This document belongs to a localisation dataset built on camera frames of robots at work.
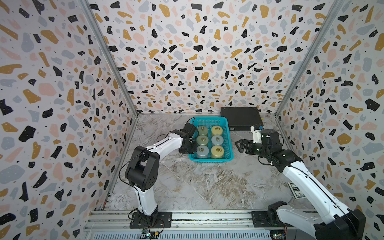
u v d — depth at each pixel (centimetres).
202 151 90
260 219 73
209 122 109
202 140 95
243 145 70
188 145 80
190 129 76
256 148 66
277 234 71
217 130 100
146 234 71
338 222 38
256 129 69
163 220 73
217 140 95
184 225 73
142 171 48
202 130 100
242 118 120
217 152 90
